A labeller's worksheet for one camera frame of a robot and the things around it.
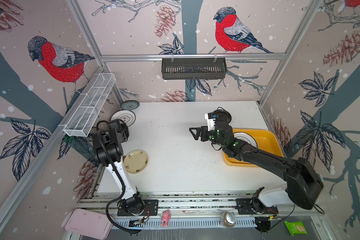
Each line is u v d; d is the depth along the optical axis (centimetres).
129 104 122
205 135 71
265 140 97
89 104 79
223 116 113
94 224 68
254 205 67
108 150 53
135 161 89
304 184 42
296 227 67
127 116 114
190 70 106
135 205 68
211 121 72
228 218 69
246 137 96
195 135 71
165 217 69
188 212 73
